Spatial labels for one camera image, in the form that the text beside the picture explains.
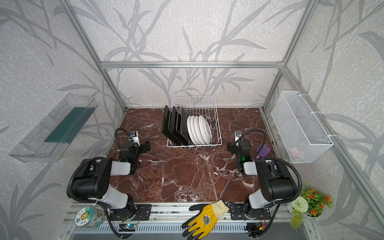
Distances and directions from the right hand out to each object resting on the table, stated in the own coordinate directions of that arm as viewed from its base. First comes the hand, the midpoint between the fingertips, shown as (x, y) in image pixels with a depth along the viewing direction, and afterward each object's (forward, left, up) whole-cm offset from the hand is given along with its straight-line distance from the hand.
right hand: (238, 135), depth 95 cm
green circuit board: (-48, +60, -8) cm, 77 cm away
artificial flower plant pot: (-40, -24, +7) cm, 47 cm away
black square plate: (-1, +34, +11) cm, 36 cm away
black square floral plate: (0, +44, +11) cm, 46 cm away
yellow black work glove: (-46, +24, -5) cm, 52 cm away
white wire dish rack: (+34, +21, -7) cm, 40 cm away
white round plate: (-2, +26, +8) cm, 27 cm away
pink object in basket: (-19, -22, +13) cm, 32 cm away
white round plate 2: (0, +21, +6) cm, 22 cm away
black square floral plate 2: (-1, +38, +11) cm, 40 cm away
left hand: (0, +61, +2) cm, 61 cm away
